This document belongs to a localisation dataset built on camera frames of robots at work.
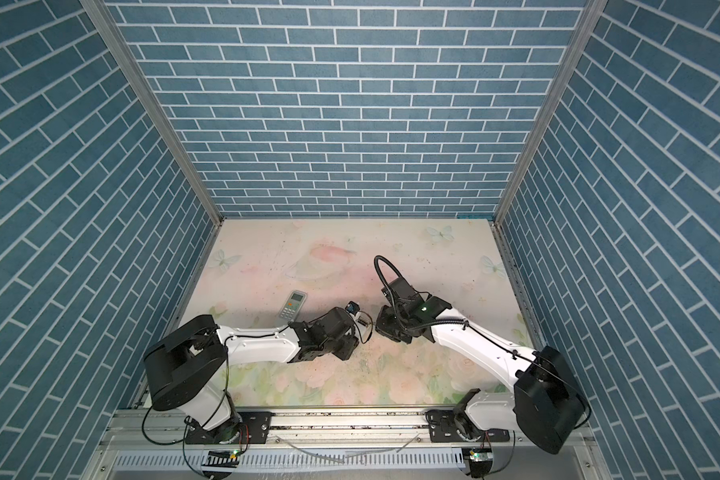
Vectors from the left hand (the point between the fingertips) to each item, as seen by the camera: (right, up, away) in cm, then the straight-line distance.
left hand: (353, 342), depth 88 cm
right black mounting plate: (+24, -17, -15) cm, 32 cm away
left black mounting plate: (-24, -16, -16) cm, 33 cm away
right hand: (+6, +7, -7) cm, 11 cm away
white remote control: (-20, +9, +5) cm, 23 cm away
